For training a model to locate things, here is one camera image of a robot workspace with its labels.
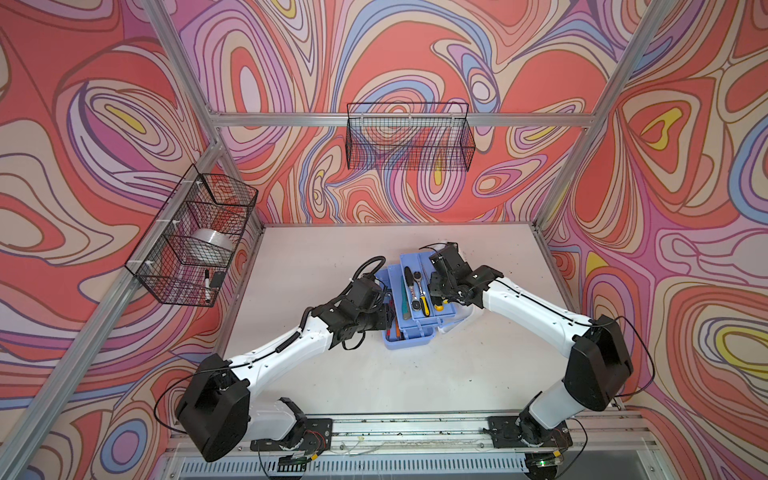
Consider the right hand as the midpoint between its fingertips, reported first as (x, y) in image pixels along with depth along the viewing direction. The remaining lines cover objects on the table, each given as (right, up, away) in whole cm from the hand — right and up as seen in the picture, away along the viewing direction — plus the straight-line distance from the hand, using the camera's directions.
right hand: (440, 289), depth 86 cm
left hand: (-14, -6, -4) cm, 16 cm away
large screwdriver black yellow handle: (-2, -3, -6) cm, 7 cm away
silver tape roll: (-59, +14, -13) cm, 62 cm away
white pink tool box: (-8, -6, -8) cm, 13 cm away
